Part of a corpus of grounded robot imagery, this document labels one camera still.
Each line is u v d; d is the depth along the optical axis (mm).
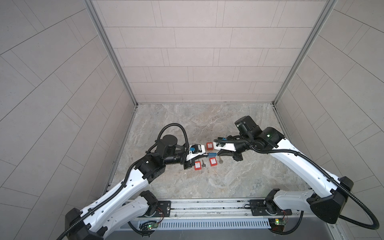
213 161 851
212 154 636
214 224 680
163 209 708
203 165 849
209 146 581
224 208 724
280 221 688
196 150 523
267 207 644
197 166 840
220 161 866
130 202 568
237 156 588
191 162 569
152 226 644
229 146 568
